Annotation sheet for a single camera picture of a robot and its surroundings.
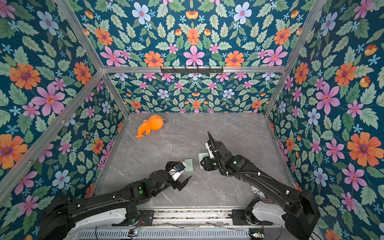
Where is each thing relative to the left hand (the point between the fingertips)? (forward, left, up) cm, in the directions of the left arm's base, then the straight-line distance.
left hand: (186, 169), depth 76 cm
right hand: (+4, -11, +2) cm, 11 cm away
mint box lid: (+5, -8, +4) cm, 10 cm away
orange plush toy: (+41, +24, -7) cm, 48 cm away
